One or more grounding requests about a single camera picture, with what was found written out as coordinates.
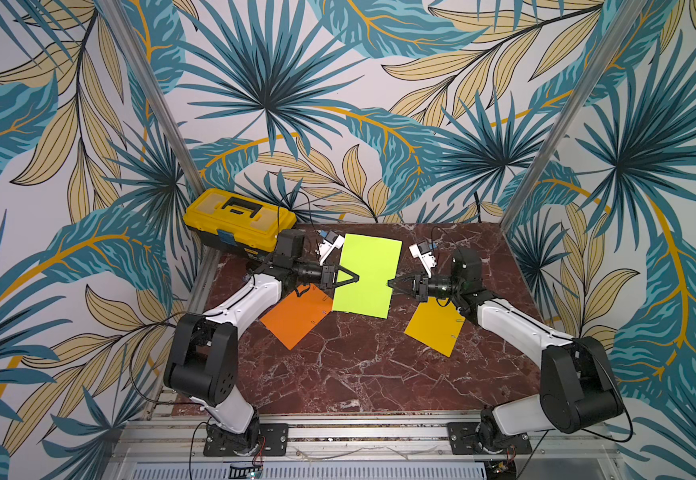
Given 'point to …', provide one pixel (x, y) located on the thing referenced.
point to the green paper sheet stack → (375, 261)
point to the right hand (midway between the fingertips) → (391, 284)
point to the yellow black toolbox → (247, 225)
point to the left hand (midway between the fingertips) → (354, 281)
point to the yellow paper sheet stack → (436, 326)
